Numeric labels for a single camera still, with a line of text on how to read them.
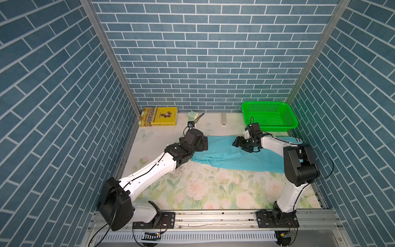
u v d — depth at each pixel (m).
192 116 1.14
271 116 1.20
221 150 0.99
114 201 0.39
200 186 0.85
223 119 1.15
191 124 0.69
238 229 0.72
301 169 0.51
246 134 0.91
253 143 0.75
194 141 0.61
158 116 1.15
